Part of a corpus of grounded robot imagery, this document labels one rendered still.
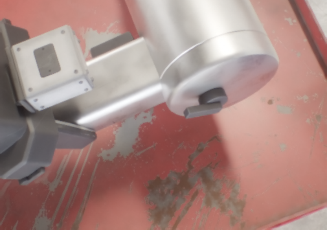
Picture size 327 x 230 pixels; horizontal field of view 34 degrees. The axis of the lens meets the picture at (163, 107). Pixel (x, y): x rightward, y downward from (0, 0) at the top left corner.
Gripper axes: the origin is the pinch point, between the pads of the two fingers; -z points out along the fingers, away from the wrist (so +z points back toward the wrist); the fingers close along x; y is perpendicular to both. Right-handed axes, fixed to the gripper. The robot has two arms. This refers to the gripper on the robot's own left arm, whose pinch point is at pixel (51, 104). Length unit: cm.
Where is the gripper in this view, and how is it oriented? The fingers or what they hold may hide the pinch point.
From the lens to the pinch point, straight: 43.1
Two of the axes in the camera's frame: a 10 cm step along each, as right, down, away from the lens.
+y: 7.4, -5.0, -4.6
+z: -5.9, -1.2, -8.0
